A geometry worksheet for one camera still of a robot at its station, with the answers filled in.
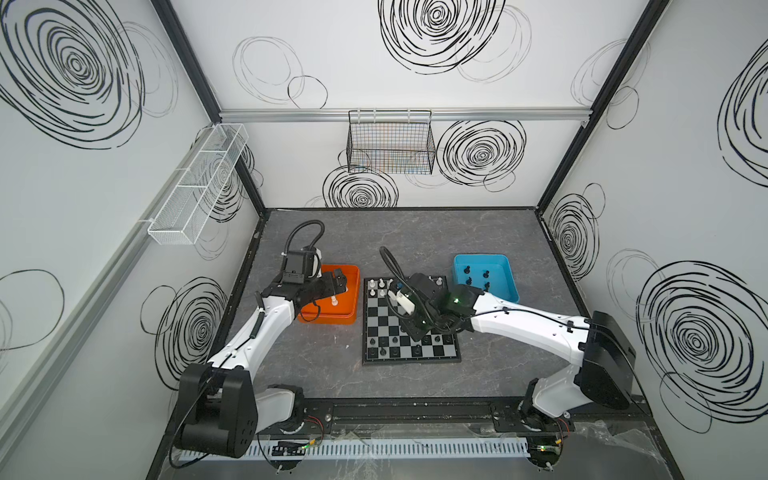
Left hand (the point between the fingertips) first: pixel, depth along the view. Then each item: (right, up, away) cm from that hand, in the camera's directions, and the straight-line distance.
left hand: (336, 280), depth 86 cm
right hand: (+18, -11, -9) cm, 23 cm away
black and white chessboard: (+15, -17, -2) cm, 23 cm away
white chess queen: (-2, -8, +6) cm, 10 cm away
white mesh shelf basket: (-35, +19, -13) cm, 42 cm away
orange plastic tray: (0, -10, +5) cm, 11 cm away
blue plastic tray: (+50, 0, +13) cm, 52 cm away
